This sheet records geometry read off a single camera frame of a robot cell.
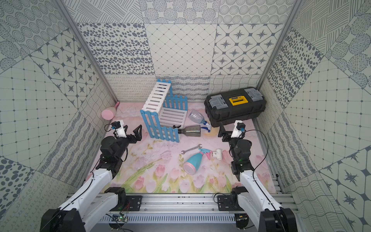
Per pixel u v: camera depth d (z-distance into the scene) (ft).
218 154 2.89
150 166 2.88
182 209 2.41
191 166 2.56
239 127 2.10
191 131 3.13
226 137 2.30
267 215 1.38
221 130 2.51
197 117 3.52
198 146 3.13
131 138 2.34
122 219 2.30
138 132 2.40
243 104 3.15
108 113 3.46
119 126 2.21
